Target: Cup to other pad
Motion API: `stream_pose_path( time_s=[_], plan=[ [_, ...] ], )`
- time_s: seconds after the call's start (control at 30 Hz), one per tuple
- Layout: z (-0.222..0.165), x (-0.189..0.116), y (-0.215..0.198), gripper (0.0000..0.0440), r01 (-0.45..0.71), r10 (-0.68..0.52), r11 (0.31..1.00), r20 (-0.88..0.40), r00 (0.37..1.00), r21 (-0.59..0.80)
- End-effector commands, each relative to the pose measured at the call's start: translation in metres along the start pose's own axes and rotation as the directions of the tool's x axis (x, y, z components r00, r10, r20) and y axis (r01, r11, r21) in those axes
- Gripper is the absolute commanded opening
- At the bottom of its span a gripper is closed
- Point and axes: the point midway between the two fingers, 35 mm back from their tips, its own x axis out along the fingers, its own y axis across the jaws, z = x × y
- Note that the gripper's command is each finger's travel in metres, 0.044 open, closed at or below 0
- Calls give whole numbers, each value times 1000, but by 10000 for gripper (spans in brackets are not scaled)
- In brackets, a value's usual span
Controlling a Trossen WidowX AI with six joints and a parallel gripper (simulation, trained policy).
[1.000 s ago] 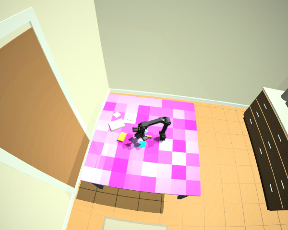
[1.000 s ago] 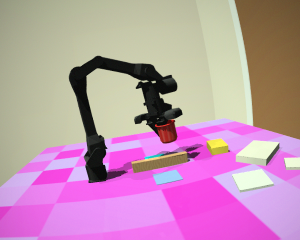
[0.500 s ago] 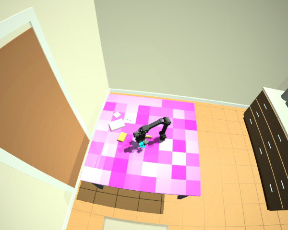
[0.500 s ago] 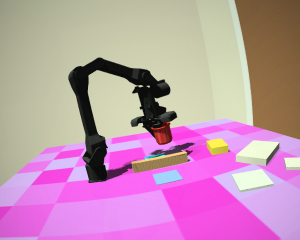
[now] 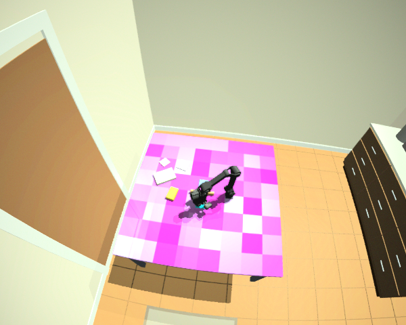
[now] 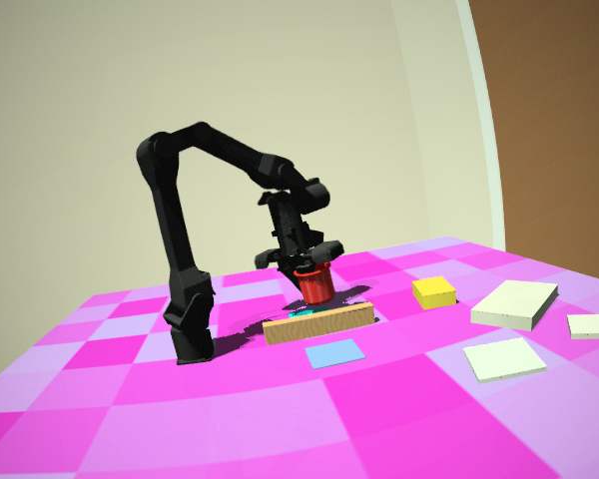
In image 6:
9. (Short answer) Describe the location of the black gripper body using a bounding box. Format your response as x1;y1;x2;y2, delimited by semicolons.
254;218;344;269

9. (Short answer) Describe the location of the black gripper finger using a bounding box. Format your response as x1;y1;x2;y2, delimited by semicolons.
296;262;316;274
277;259;301;292

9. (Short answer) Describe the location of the dark red translucent cup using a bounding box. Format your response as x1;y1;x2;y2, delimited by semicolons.
294;262;335;306

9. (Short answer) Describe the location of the yellow rectangular block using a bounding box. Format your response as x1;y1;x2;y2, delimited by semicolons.
412;276;456;310

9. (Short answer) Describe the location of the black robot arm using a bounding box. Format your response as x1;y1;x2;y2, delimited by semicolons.
136;121;330;365

